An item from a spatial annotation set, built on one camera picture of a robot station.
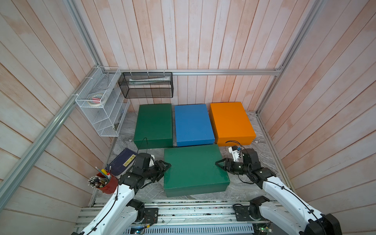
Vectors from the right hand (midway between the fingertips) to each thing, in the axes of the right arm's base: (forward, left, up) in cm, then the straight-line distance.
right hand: (218, 163), depth 81 cm
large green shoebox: (-5, +14, +2) cm, 15 cm away
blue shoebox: (+27, +14, +1) cm, 31 cm away
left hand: (-5, +27, +1) cm, 27 cm away
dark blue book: (+3, +60, -9) cm, 61 cm away
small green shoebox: (+25, +40, +2) cm, 48 cm away
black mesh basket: (+53, +48, +16) cm, 73 cm away
